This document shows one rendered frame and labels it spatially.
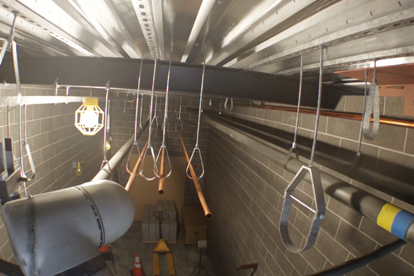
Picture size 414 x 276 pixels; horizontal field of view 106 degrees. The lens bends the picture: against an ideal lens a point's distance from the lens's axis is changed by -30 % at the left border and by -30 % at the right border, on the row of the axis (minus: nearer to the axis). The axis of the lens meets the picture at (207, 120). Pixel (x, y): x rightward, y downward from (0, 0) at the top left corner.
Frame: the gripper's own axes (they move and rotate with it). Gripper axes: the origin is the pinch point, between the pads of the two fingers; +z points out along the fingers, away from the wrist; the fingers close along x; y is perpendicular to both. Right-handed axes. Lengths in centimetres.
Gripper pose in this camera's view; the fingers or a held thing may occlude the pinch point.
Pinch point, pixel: (4, 146)
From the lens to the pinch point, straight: 75.7
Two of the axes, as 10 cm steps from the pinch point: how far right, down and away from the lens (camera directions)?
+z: 0.9, -9.9, -0.8
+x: 4.2, 1.1, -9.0
